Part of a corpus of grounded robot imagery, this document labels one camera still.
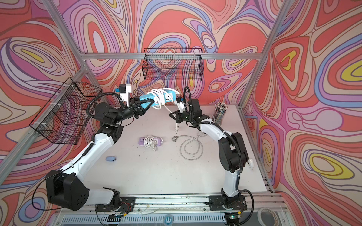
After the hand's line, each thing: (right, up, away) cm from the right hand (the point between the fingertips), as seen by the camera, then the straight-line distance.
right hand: (171, 118), depth 87 cm
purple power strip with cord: (-13, -16, +3) cm, 21 cm away
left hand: (-5, +6, -27) cm, 28 cm away
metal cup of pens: (+33, +7, +6) cm, 34 cm away
